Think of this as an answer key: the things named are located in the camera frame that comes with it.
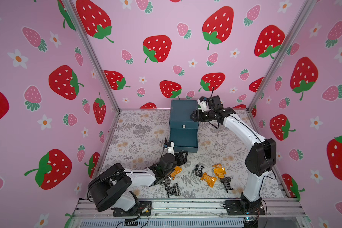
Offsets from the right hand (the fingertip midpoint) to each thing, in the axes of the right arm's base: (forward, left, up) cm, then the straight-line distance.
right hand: (197, 115), depth 89 cm
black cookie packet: (-28, -3, -20) cm, 35 cm away
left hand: (-22, +5, -11) cm, 25 cm away
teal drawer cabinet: (-8, +8, -5) cm, 13 cm away
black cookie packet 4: (-32, -19, -22) cm, 43 cm away
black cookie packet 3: (-41, +12, -20) cm, 47 cm away
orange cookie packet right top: (-27, -16, -21) cm, 38 cm away
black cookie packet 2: (-36, +16, -20) cm, 44 cm away
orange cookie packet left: (-29, +11, -20) cm, 37 cm away
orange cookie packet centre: (-33, -9, -21) cm, 40 cm away
